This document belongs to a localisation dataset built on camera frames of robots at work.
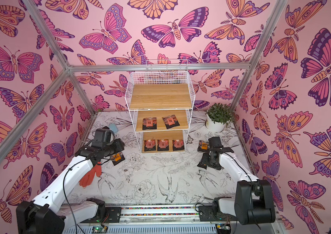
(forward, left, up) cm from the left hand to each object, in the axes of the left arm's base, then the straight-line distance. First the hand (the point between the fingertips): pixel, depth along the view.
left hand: (123, 143), depth 82 cm
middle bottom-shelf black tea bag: (+8, -22, -15) cm, 28 cm away
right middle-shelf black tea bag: (+9, -27, +9) cm, 30 cm away
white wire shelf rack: (+42, -20, +15) cm, 49 cm away
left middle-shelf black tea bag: (+8, -15, +8) cm, 19 cm away
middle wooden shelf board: (+13, -33, +9) cm, 36 cm away
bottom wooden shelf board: (+19, -26, -19) cm, 37 cm away
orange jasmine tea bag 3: (-6, -46, -16) cm, 49 cm away
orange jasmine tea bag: (-1, +7, -16) cm, 18 cm away
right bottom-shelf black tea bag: (+8, -32, -14) cm, 36 cm away
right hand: (-6, -48, -12) cm, 50 cm away
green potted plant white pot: (+20, -58, +2) cm, 61 cm away
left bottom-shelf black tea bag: (+8, -13, -15) cm, 21 cm away
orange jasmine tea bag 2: (+8, -50, -17) cm, 53 cm away
